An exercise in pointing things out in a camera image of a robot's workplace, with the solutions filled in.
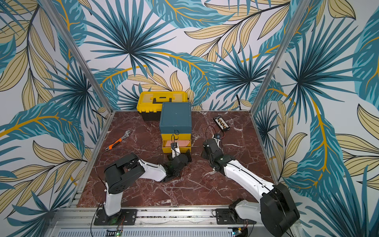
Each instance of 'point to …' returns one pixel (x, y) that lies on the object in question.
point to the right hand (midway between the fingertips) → (207, 149)
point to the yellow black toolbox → (150, 103)
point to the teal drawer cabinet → (177, 110)
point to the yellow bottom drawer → (182, 149)
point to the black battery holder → (221, 123)
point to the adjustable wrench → (126, 135)
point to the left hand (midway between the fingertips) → (183, 152)
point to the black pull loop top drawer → (174, 131)
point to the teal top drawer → (175, 126)
